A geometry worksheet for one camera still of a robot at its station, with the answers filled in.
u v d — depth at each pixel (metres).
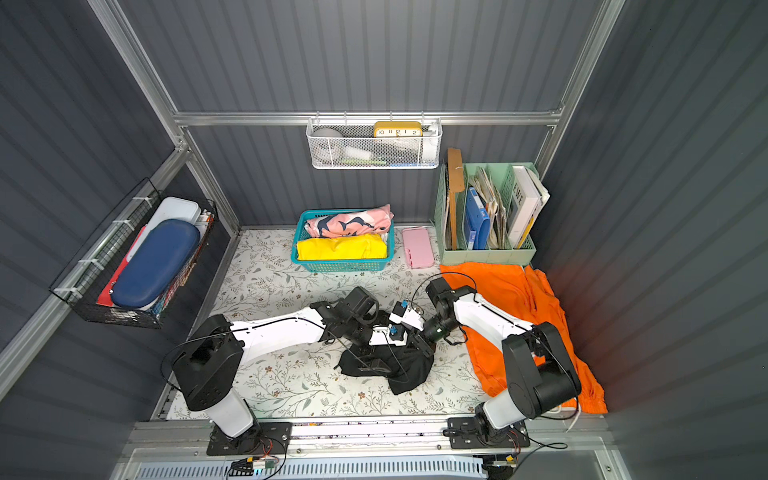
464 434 0.73
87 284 0.62
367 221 1.05
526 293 0.99
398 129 0.87
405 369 0.76
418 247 1.12
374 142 0.90
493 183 1.01
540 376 0.44
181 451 0.73
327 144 0.83
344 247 1.02
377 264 1.02
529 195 0.94
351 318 0.68
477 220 0.96
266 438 0.73
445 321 0.70
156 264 0.67
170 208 0.77
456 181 0.89
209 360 0.47
